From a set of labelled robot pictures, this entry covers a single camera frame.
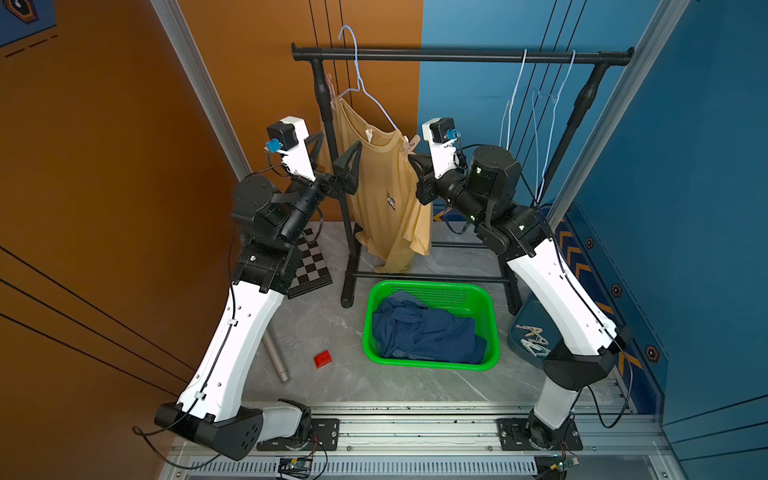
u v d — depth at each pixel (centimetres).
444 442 73
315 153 54
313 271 102
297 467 71
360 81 56
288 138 41
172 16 69
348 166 47
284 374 82
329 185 47
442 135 45
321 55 58
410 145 56
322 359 85
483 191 44
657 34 72
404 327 79
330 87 64
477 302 90
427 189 52
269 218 40
